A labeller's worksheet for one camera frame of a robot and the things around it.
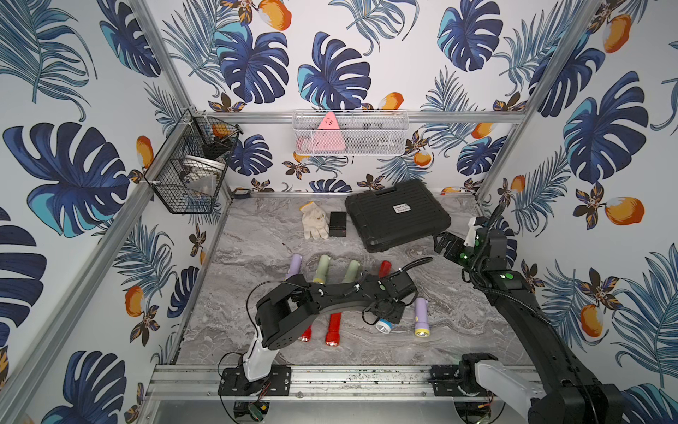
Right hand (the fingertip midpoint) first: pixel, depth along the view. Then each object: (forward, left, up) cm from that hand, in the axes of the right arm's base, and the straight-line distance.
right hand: (447, 239), depth 81 cm
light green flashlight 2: (-1, +28, -19) cm, 34 cm away
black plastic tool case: (+23, +11, -14) cm, 29 cm away
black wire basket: (+18, +82, +12) cm, 85 cm away
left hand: (-16, +15, -17) cm, 28 cm away
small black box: (+19, +35, -17) cm, 43 cm away
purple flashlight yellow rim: (+1, +50, -18) cm, 53 cm away
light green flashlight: (-1, +40, -18) cm, 43 cm away
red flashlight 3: (-23, +35, -18) cm, 46 cm away
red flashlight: (-1, +17, -17) cm, 24 cm away
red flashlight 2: (-23, +43, -18) cm, 52 cm away
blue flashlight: (-21, +19, -16) cm, 33 cm away
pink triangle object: (+32, +38, +15) cm, 52 cm away
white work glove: (+22, +44, -18) cm, 53 cm away
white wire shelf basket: (+35, +30, +15) cm, 48 cm away
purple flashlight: (-16, +7, -18) cm, 26 cm away
